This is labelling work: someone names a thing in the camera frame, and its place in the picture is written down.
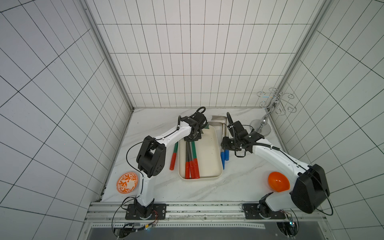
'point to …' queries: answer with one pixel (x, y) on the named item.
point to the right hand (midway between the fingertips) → (224, 141)
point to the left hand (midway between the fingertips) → (192, 140)
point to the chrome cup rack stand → (276, 101)
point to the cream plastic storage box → (208, 154)
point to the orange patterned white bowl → (127, 182)
